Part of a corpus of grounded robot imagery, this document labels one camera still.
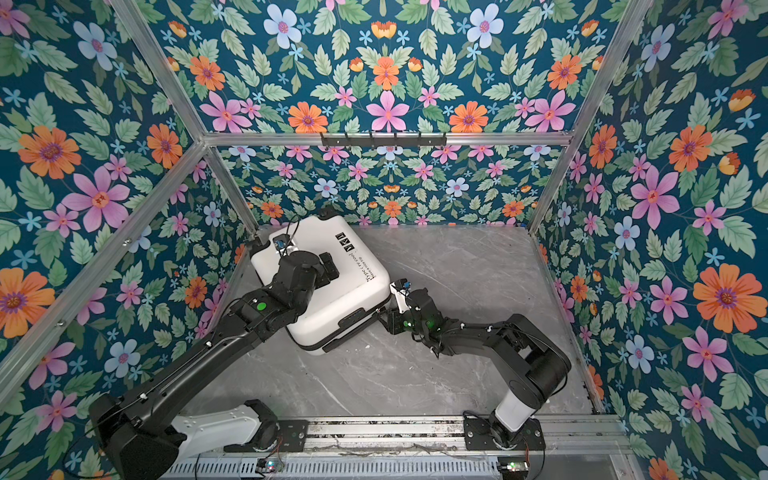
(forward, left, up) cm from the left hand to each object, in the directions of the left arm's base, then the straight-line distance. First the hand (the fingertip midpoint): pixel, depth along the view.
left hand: (323, 255), depth 73 cm
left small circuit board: (-40, +14, -29) cm, 52 cm away
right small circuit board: (-44, -44, -30) cm, 69 cm away
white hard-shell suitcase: (-9, -5, -12) cm, 15 cm away
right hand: (-5, -13, -22) cm, 26 cm away
